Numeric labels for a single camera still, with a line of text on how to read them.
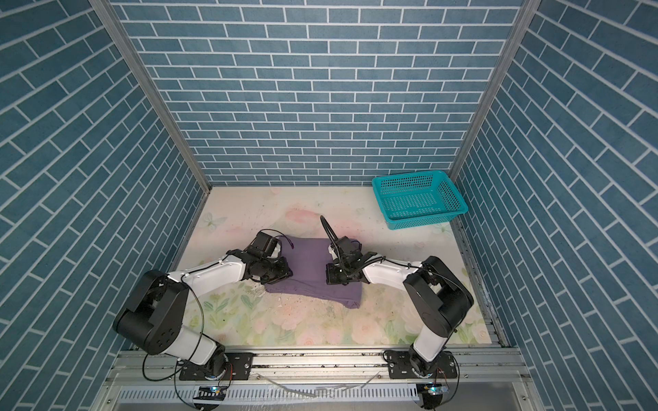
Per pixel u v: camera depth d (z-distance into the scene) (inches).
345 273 27.0
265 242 29.0
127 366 29.7
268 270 30.2
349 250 28.6
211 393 28.4
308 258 36.9
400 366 29.0
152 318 17.3
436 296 18.9
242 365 28.8
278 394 30.3
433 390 28.2
